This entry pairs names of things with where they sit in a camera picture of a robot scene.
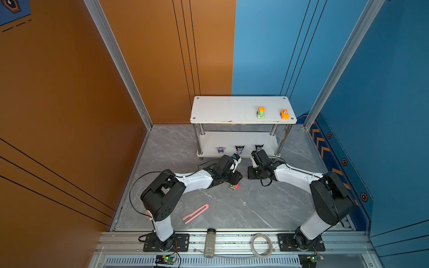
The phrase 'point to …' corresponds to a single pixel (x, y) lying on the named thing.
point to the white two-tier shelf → (225, 125)
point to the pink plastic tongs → (206, 206)
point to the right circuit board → (309, 260)
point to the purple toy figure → (220, 150)
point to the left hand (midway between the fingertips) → (240, 174)
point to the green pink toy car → (233, 187)
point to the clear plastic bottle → (209, 243)
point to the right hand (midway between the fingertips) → (247, 173)
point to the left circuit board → (168, 259)
